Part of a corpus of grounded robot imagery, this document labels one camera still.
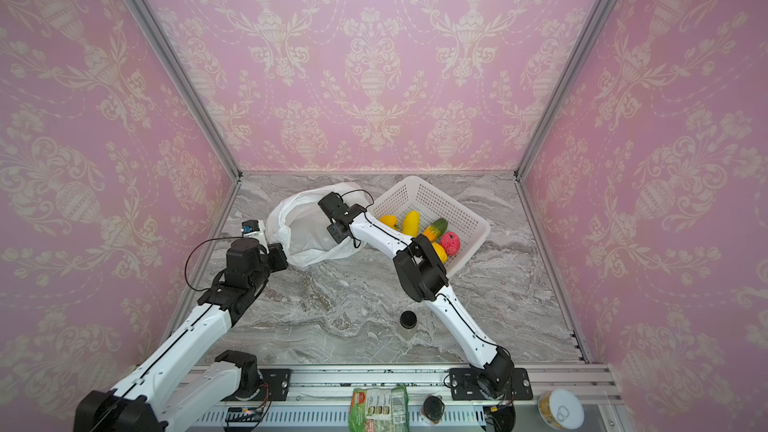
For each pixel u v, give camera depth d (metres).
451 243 0.94
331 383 0.76
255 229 0.73
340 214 0.79
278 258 0.74
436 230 0.99
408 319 0.76
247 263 0.63
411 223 1.00
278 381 0.74
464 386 0.73
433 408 0.67
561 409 0.66
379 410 0.69
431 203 1.06
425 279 0.64
